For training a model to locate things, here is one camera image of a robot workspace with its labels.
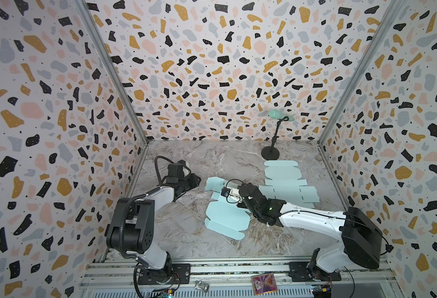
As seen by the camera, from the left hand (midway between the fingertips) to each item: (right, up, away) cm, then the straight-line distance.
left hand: (202, 176), depth 93 cm
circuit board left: (-10, -42, -23) cm, 49 cm away
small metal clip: (+2, -39, -22) cm, 45 cm away
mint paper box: (+12, -19, -6) cm, 23 cm away
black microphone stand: (+40, +12, +23) cm, 47 cm away
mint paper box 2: (+44, -5, +8) cm, 45 cm away
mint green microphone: (+35, +30, -5) cm, 46 cm away
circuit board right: (+49, -42, -21) cm, 68 cm away
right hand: (+19, -2, -11) cm, 22 cm away
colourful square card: (+27, -39, -23) cm, 52 cm away
